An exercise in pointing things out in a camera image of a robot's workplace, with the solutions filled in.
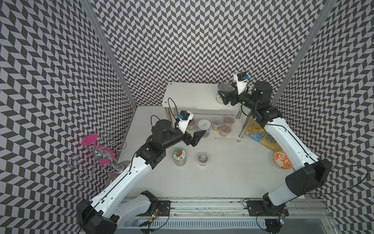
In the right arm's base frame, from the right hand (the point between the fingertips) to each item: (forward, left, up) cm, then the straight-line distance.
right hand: (226, 89), depth 72 cm
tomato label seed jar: (-22, +25, -31) cm, 45 cm away
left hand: (-18, +14, -7) cm, 24 cm away
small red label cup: (-21, +11, -34) cm, 42 cm away
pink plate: (-21, +67, -12) cm, 71 cm away
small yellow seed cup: (0, +2, -28) cm, 29 cm away
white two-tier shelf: (-1, +13, -5) cm, 14 cm away
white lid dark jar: (-4, +10, -24) cm, 26 cm away
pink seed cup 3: (+4, -7, -29) cm, 30 cm away
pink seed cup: (-1, +18, -28) cm, 33 cm away
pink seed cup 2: (-5, -3, -28) cm, 28 cm away
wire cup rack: (-26, +58, -17) cm, 66 cm away
